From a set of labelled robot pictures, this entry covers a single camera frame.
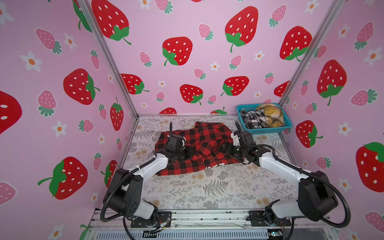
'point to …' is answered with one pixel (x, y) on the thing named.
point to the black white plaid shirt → (255, 119)
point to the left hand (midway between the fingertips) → (195, 152)
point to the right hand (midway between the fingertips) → (220, 149)
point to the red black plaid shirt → (204, 145)
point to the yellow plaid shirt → (274, 117)
